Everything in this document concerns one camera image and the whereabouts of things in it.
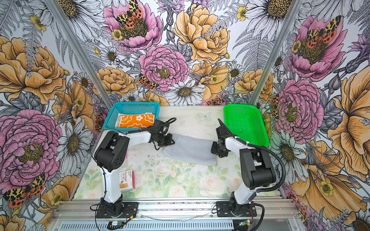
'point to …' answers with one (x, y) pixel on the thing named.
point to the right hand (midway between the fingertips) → (215, 155)
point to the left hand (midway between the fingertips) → (173, 145)
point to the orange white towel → (134, 120)
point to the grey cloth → (191, 150)
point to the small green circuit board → (117, 223)
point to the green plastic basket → (246, 121)
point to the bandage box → (127, 181)
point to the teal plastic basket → (113, 108)
